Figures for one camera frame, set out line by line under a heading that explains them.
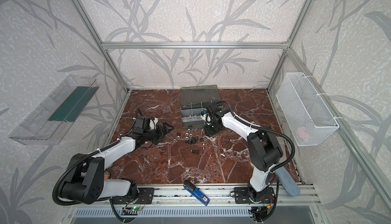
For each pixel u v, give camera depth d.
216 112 0.67
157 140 0.81
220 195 0.75
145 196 0.72
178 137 0.94
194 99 1.24
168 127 0.81
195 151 0.88
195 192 0.71
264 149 0.47
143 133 0.71
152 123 0.75
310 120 0.61
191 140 0.91
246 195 0.73
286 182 0.76
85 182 0.42
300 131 0.74
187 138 0.93
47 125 0.64
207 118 0.82
